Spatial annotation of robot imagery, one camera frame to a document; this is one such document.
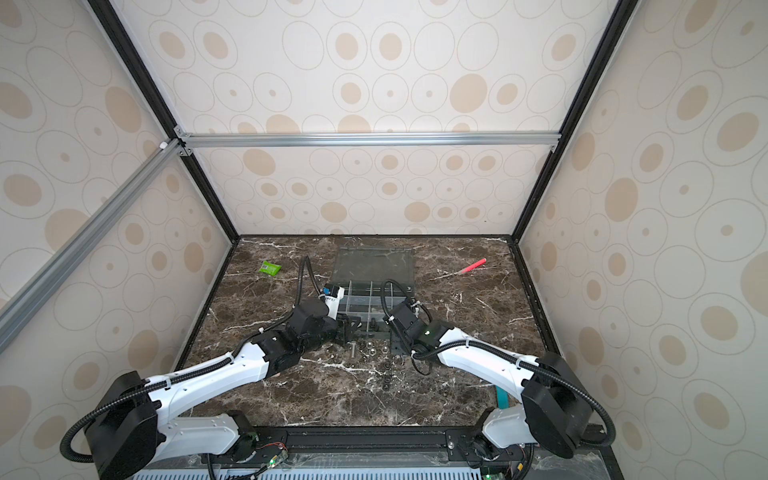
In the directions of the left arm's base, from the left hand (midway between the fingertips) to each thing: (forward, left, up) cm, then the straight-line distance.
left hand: (362, 316), depth 79 cm
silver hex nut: (-4, -2, -16) cm, 16 cm away
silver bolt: (-3, +4, -15) cm, 16 cm away
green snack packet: (+28, +37, -15) cm, 49 cm away
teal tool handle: (-17, -38, -16) cm, 45 cm away
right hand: (-3, -10, -9) cm, 14 cm away
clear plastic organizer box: (+27, +3, -17) cm, 32 cm away
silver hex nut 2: (-3, -6, -15) cm, 17 cm away
